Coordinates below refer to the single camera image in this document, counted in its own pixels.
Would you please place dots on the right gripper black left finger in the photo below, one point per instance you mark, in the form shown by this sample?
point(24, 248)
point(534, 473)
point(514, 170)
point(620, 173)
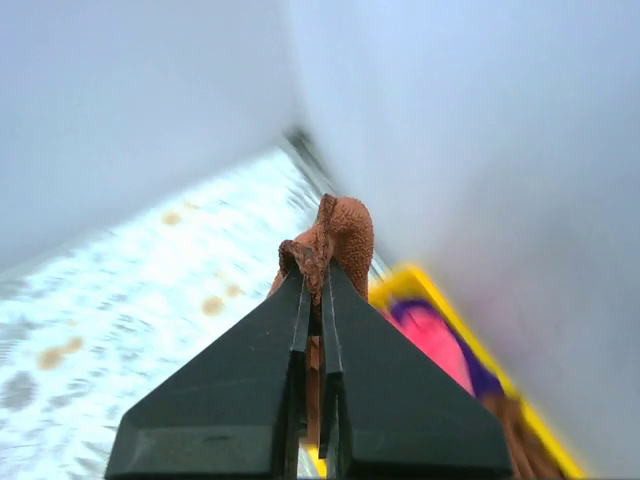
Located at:
point(235, 411)

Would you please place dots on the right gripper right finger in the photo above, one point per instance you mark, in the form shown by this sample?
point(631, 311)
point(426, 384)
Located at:
point(388, 411)

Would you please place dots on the brown towel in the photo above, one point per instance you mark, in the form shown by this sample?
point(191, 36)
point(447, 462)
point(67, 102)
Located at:
point(342, 232)

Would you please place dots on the pink towel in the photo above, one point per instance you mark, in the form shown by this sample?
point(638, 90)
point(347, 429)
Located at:
point(427, 330)

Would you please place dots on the purple towel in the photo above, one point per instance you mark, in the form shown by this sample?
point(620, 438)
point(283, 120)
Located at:
point(483, 380)

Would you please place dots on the floral table mat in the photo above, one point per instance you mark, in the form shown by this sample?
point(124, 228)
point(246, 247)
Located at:
point(92, 330)

